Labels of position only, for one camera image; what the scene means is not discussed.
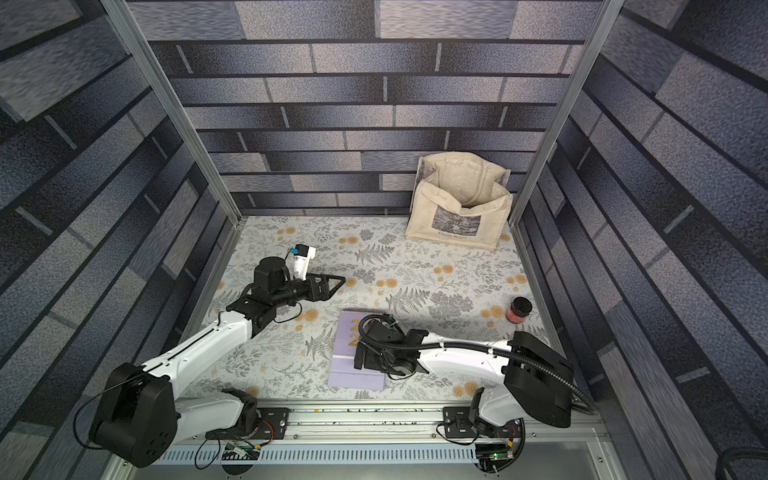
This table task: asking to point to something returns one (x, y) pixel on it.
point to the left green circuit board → (249, 451)
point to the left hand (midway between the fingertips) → (336, 278)
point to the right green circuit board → (494, 451)
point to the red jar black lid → (518, 310)
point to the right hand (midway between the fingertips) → (364, 362)
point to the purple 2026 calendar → (342, 373)
